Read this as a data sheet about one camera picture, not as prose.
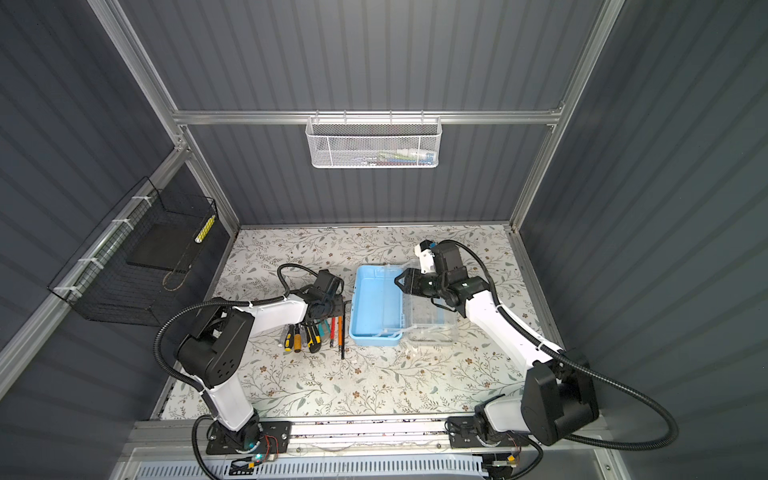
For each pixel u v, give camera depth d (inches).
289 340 34.9
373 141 48.8
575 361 16.7
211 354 19.0
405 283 29.0
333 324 36.9
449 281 24.8
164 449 29.2
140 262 28.4
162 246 30.2
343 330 36.0
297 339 35.2
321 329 35.9
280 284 28.9
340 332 35.9
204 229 32.1
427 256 29.8
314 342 34.9
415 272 28.4
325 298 30.3
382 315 34.1
